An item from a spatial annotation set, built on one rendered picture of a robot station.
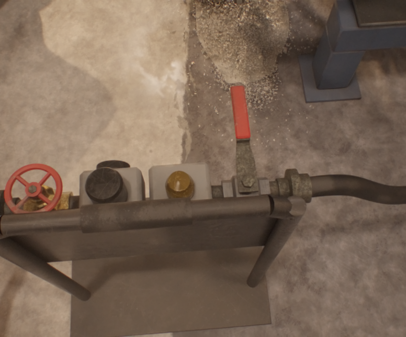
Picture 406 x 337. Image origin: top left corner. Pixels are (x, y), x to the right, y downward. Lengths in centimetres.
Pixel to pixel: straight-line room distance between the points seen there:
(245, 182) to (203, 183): 6
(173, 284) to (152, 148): 33
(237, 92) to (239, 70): 60
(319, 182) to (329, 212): 48
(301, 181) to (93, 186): 28
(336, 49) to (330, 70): 8
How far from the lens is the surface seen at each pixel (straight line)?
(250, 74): 128
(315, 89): 128
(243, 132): 66
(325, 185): 69
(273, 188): 68
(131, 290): 109
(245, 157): 66
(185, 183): 62
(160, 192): 66
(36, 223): 56
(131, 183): 67
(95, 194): 62
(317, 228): 115
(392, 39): 117
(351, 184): 71
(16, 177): 66
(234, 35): 134
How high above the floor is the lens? 108
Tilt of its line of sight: 68 degrees down
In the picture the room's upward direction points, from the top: straight up
